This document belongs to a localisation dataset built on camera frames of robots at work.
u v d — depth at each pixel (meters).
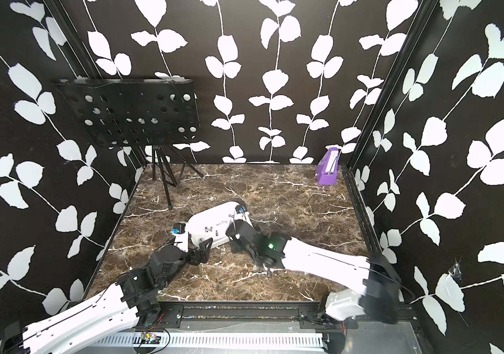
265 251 0.51
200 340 0.70
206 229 0.95
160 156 0.90
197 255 0.68
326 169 1.08
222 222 0.97
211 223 0.95
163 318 0.73
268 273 0.83
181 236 0.66
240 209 0.65
